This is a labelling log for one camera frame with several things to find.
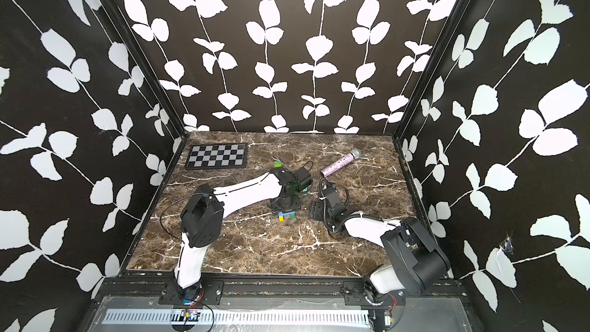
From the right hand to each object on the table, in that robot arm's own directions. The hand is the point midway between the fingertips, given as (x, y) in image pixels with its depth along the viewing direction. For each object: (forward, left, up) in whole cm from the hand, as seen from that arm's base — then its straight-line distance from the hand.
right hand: (314, 205), depth 92 cm
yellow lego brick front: (-6, +14, 0) cm, 15 cm away
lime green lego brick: (+23, +17, -3) cm, 29 cm away
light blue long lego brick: (-8, +13, +8) cm, 17 cm away
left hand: (-3, +9, +3) cm, 10 cm away
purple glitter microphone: (+26, -20, +1) cm, 33 cm away
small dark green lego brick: (-5, +9, -1) cm, 10 cm away
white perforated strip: (-37, +25, -2) cm, 45 cm away
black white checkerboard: (+25, +46, +1) cm, 52 cm away
